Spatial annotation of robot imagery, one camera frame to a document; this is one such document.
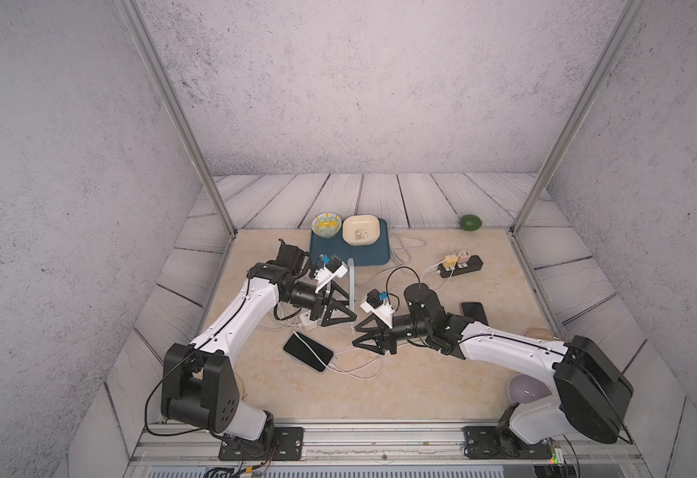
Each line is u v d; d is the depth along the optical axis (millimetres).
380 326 683
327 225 1185
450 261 1009
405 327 674
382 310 676
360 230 1178
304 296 671
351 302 671
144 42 741
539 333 927
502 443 647
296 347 902
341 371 844
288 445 726
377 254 1111
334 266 670
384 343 669
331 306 647
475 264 1078
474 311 969
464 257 1025
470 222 1185
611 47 752
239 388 808
